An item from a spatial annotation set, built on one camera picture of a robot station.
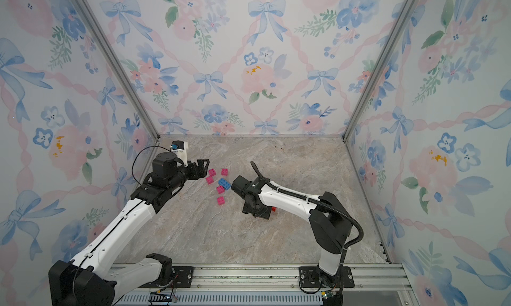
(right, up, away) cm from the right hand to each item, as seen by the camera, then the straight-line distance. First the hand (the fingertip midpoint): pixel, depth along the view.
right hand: (254, 212), depth 84 cm
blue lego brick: (-15, +10, +13) cm, 22 cm away
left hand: (-21, +22, -6) cm, 31 cm away
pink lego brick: (-16, +16, +19) cm, 29 cm away
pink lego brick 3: (-16, +3, +8) cm, 18 cm away
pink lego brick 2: (-23, +12, +15) cm, 30 cm away
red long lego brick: (+9, 0, +3) cm, 9 cm away
